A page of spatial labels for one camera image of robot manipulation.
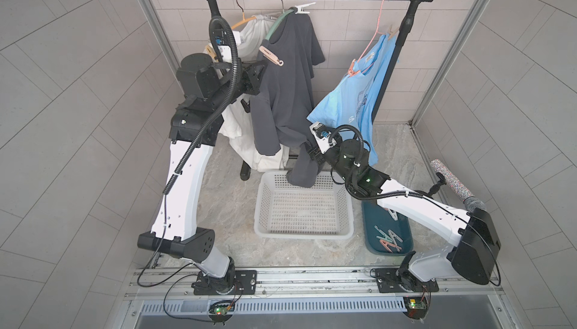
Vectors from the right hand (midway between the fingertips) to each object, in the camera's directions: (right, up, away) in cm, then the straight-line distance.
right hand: (311, 132), depth 72 cm
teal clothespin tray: (+28, -36, +9) cm, 47 cm away
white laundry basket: (-9, -30, +14) cm, 35 cm away
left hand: (-12, +18, -16) cm, 27 cm away
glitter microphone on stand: (+45, -20, -9) cm, 50 cm away
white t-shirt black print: (-26, +4, +8) cm, 28 cm away
